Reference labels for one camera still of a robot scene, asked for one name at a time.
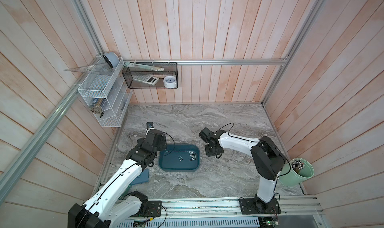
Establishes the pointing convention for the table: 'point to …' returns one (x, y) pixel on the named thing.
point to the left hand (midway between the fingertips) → (154, 140)
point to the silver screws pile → (193, 155)
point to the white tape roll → (170, 82)
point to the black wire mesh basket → (151, 75)
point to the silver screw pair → (179, 159)
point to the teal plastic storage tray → (169, 162)
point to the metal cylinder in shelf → (96, 107)
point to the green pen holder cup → (297, 170)
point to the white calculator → (148, 79)
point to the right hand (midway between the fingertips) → (211, 151)
